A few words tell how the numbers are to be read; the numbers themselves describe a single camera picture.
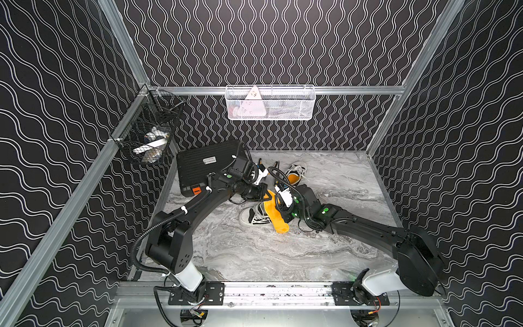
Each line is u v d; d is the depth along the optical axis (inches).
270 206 31.2
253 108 34.6
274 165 44.6
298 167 40.8
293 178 40.4
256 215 34.5
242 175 26.4
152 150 28.8
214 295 29.1
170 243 17.5
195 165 41.7
